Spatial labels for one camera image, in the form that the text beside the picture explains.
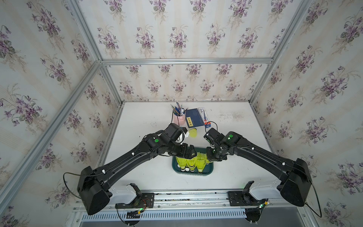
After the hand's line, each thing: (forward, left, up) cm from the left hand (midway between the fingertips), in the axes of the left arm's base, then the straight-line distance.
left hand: (193, 155), depth 70 cm
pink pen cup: (+32, +7, -12) cm, 35 cm away
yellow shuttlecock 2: (-1, 0, -9) cm, 9 cm away
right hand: (+1, -11, -8) cm, 13 cm away
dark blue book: (+38, -4, -18) cm, 42 cm away
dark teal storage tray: (-3, -10, -15) cm, 18 cm away
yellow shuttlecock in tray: (+1, -5, -10) cm, 12 cm away
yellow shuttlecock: (+1, +5, -12) cm, 13 cm away
